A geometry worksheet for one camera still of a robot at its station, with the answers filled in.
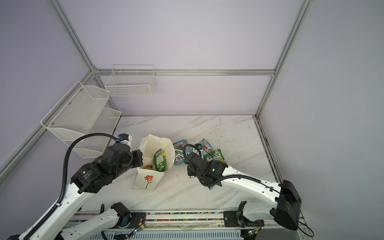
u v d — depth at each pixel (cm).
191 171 68
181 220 75
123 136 59
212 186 84
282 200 39
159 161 81
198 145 68
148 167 86
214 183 49
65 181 41
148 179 69
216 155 95
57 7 68
